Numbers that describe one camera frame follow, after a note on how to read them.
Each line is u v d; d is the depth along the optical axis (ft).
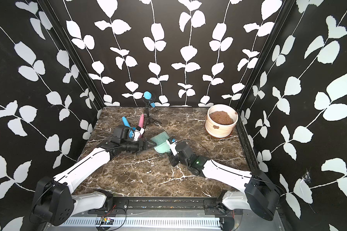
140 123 3.50
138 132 2.31
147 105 3.14
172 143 2.27
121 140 2.11
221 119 3.29
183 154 1.99
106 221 2.33
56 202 1.30
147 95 3.05
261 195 1.35
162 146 2.67
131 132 2.31
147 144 2.34
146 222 2.30
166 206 2.45
